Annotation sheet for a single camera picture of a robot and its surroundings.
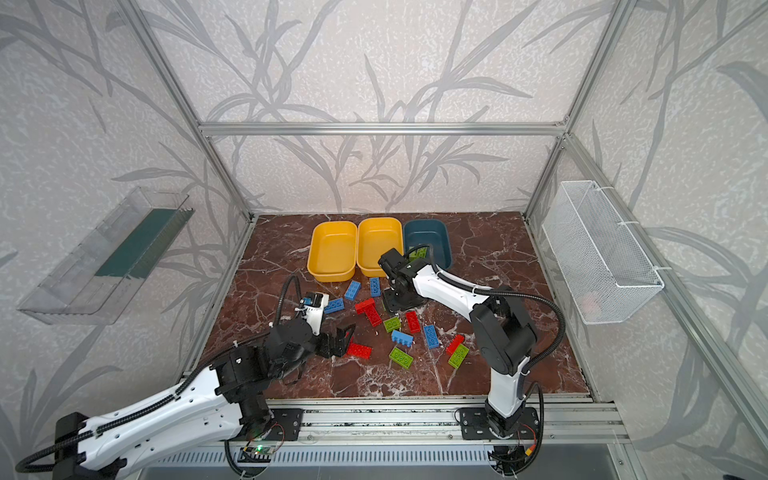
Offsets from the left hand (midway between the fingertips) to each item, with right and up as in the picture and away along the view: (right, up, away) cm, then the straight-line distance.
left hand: (346, 317), depth 74 cm
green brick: (+30, -14, +10) cm, 34 cm away
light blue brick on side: (+14, -9, +12) cm, 21 cm away
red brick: (+1, -2, +20) cm, 20 cm away
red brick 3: (+30, -10, +12) cm, 34 cm away
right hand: (+12, +2, +16) cm, 21 cm away
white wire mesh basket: (+56, +13, -12) cm, 59 cm away
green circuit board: (-21, -31, -3) cm, 37 cm away
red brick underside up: (+5, -4, +18) cm, 19 cm away
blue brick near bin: (+5, +4, +25) cm, 26 cm away
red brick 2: (+17, -6, +17) cm, 25 cm away
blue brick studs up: (-2, +3, +23) cm, 23 cm away
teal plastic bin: (+22, +22, +37) cm, 49 cm away
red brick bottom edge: (+2, -13, +11) cm, 17 cm away
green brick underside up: (+11, -6, +16) cm, 20 cm away
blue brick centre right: (+23, -9, +13) cm, 27 cm away
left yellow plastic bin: (-12, +15, +34) cm, 39 cm away
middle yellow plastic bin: (+4, +20, +38) cm, 43 cm away
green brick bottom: (+14, -15, +11) cm, 23 cm away
